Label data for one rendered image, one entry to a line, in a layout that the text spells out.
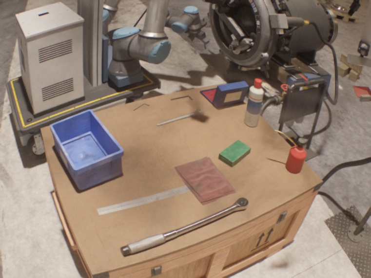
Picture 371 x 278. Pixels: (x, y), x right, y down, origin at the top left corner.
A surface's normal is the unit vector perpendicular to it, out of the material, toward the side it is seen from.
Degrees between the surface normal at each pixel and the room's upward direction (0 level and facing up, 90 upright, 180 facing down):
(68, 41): 90
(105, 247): 0
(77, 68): 90
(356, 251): 0
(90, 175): 90
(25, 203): 0
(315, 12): 48
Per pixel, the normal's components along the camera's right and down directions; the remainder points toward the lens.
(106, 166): 0.57, 0.55
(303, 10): 0.37, -0.11
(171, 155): 0.07, -0.77
